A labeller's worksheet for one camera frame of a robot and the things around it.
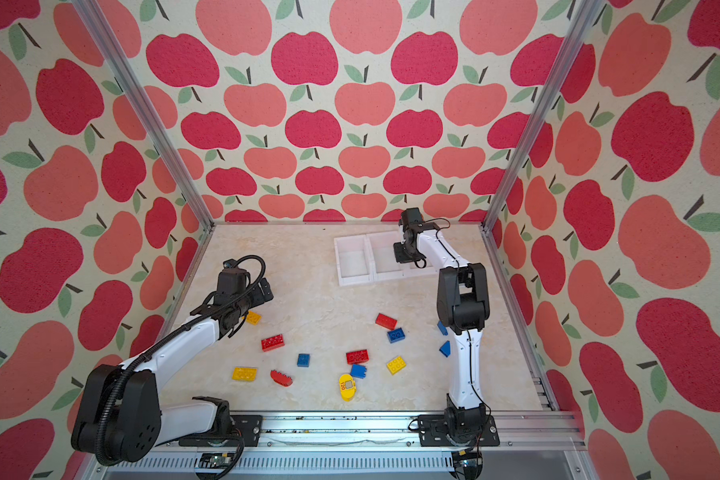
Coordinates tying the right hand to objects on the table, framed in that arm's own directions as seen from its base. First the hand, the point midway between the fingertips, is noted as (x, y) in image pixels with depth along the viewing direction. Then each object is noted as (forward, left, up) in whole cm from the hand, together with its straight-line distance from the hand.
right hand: (411, 255), depth 103 cm
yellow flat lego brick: (-44, +47, -4) cm, 65 cm away
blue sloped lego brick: (-30, -11, -6) cm, 33 cm away
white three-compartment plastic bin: (+1, +18, -5) cm, 18 cm away
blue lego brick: (-27, +4, -6) cm, 28 cm away
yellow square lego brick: (-37, +4, -5) cm, 38 cm away
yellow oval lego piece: (-46, +17, -4) cm, 49 cm away
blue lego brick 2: (-24, -11, -6) cm, 27 cm away
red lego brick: (-35, +40, -3) cm, 54 cm away
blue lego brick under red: (-39, +14, -7) cm, 42 cm away
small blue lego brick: (-39, +30, -4) cm, 49 cm away
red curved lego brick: (-44, +36, -5) cm, 57 cm away
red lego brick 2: (-36, +15, -5) cm, 39 cm away
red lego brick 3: (-23, +7, -6) cm, 25 cm away
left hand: (-21, +46, +4) cm, 51 cm away
